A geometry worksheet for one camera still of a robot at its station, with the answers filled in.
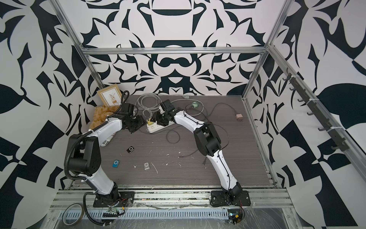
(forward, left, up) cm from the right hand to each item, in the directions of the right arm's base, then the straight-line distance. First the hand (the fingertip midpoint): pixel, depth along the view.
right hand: (151, 119), depth 95 cm
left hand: (-1, +6, -1) cm, 6 cm away
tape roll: (-50, +34, -9) cm, 61 cm away
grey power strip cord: (+23, +4, -8) cm, 25 cm away
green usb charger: (+19, -30, -7) cm, 36 cm away
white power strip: (-2, -2, -7) cm, 7 cm away
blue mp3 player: (-26, +19, -8) cm, 33 cm away
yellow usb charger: (-1, +2, -2) cm, 3 cm away
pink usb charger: (+7, -63, -10) cm, 64 cm away
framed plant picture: (+19, +32, +3) cm, 37 cm away
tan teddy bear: (+4, +35, 0) cm, 35 cm away
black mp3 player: (-17, +13, -9) cm, 23 cm away
